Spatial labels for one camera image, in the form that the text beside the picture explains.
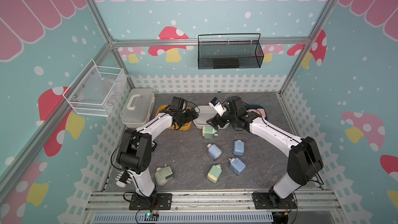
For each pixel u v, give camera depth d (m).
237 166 0.79
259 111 1.01
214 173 0.76
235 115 0.65
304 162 0.48
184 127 0.94
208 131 0.91
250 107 1.02
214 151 0.83
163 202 0.75
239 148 0.85
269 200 0.67
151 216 0.73
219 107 0.73
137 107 0.98
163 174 0.78
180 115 0.79
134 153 0.48
